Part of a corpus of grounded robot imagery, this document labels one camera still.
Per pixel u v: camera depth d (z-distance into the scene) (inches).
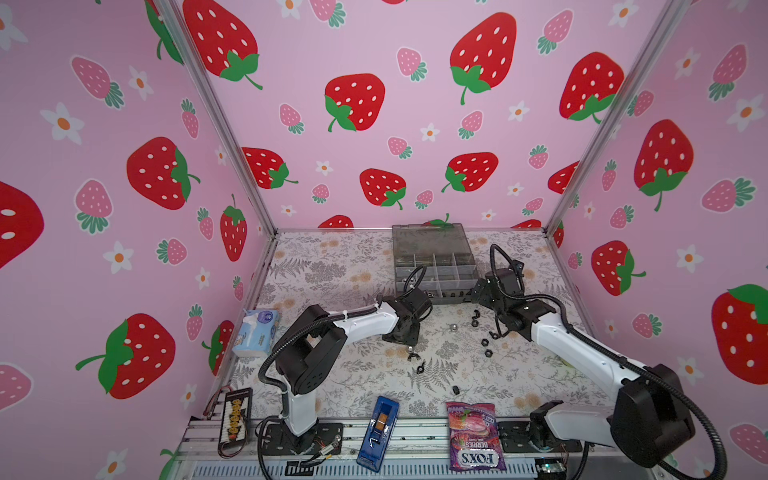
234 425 29.4
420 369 33.8
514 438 28.9
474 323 37.4
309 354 18.8
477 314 37.8
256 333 33.7
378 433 27.5
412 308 28.4
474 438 28.6
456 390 32.1
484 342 35.6
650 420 15.7
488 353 34.7
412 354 34.7
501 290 25.1
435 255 42.4
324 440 28.9
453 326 36.9
